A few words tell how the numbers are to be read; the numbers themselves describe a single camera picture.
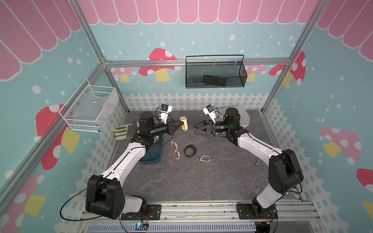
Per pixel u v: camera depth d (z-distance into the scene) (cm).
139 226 73
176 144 98
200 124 76
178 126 73
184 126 71
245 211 74
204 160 92
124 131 106
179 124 74
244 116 100
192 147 94
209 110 68
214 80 89
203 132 66
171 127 67
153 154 89
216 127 69
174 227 71
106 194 41
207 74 93
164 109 67
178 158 92
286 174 46
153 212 74
